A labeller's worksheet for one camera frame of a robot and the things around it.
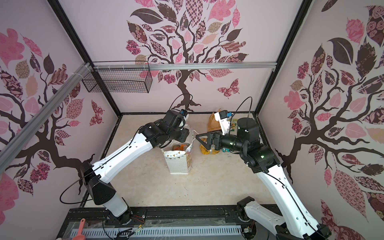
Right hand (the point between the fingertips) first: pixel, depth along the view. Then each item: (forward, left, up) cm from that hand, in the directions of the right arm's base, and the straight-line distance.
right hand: (203, 134), depth 60 cm
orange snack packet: (+33, -10, -33) cm, 48 cm away
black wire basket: (+72, +66, -20) cm, 100 cm away
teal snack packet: (+12, -15, -34) cm, 39 cm away
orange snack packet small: (+15, +12, -33) cm, 39 cm away
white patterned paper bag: (-1, +12, -15) cm, 19 cm away
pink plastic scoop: (-31, +58, -36) cm, 75 cm away
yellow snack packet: (+11, -3, -33) cm, 35 cm away
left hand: (+10, +9, -13) cm, 19 cm away
